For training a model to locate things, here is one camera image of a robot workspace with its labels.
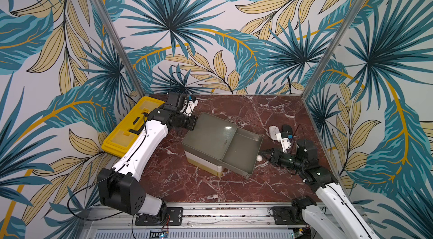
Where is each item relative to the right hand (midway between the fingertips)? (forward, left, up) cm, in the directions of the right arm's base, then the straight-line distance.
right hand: (260, 153), depth 74 cm
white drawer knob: (-2, 0, -1) cm, 2 cm away
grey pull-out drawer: (+3, +8, -4) cm, 9 cm away
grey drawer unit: (+5, +23, +2) cm, 24 cm away
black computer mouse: (+23, -24, -16) cm, 37 cm away
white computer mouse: (+22, -16, -16) cm, 31 cm away
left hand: (+14, +29, +3) cm, 32 cm away
